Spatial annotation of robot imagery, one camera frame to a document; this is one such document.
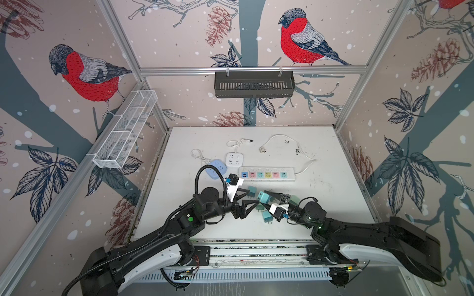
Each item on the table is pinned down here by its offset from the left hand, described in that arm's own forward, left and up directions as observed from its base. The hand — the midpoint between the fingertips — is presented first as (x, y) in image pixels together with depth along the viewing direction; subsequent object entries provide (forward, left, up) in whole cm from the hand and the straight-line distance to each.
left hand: (253, 199), depth 67 cm
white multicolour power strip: (+23, -9, -20) cm, 32 cm away
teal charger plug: (+14, -1, -22) cm, 26 cm away
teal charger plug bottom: (-1, -7, -18) cm, 19 cm away
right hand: (+3, -4, -5) cm, 7 cm away
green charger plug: (+4, -4, -21) cm, 22 cm away
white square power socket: (+32, +8, -20) cm, 39 cm away
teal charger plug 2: (+2, -4, -3) cm, 5 cm away
